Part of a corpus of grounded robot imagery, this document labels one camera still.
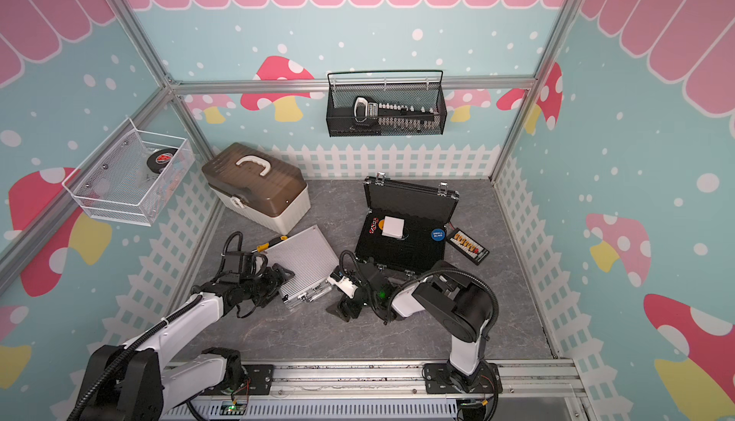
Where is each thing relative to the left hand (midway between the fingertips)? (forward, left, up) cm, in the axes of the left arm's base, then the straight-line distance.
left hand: (288, 286), depth 87 cm
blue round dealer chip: (+20, -48, -1) cm, 52 cm away
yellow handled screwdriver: (+15, +12, -1) cm, 19 cm away
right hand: (-3, -14, -3) cm, 15 cm away
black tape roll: (+23, +34, +30) cm, 51 cm away
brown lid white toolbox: (+25, +11, +17) cm, 32 cm away
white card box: (+22, -33, 0) cm, 40 cm away
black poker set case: (+23, -37, +1) cm, 43 cm away
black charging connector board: (+17, -58, -3) cm, 61 cm away
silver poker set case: (+9, -5, +1) cm, 11 cm away
